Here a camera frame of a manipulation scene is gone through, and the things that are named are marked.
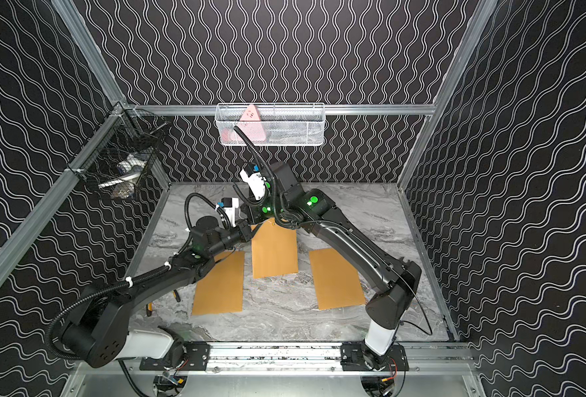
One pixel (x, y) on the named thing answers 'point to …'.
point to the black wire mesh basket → (116, 160)
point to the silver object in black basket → (130, 169)
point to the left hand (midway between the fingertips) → (262, 216)
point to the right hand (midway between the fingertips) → (241, 206)
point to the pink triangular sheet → (250, 124)
